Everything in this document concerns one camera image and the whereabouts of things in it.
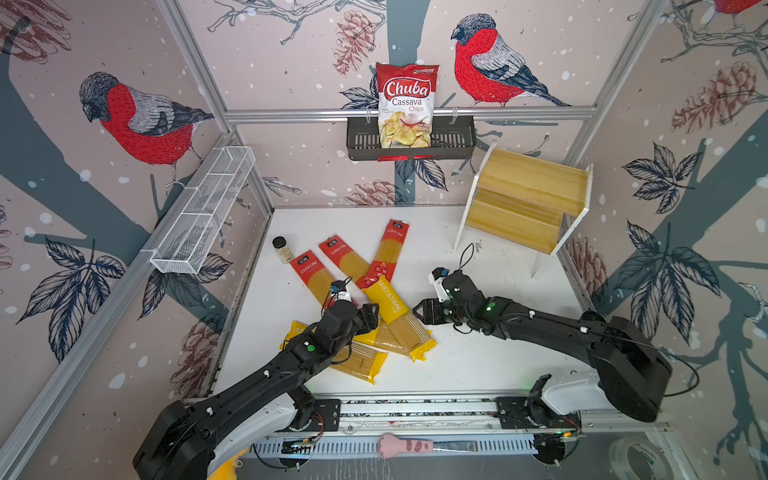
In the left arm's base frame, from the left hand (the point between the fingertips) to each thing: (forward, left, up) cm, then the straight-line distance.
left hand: (372, 310), depth 80 cm
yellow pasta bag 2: (-4, -3, -11) cm, 11 cm away
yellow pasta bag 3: (-11, +4, -9) cm, 14 cm away
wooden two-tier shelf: (+21, -43, +20) cm, 52 cm away
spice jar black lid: (+24, +31, -4) cm, 39 cm away
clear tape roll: (-32, -62, -10) cm, 70 cm away
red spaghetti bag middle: (+25, +11, -10) cm, 29 cm away
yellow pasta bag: (+2, -6, -7) cm, 9 cm away
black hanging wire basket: (+49, -25, +23) cm, 60 cm away
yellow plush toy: (-34, +30, -4) cm, 45 cm away
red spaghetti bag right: (+26, -4, -9) cm, 27 cm away
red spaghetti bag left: (+20, +22, -10) cm, 31 cm away
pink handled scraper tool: (-30, -5, -8) cm, 31 cm away
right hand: (0, -13, -4) cm, 13 cm away
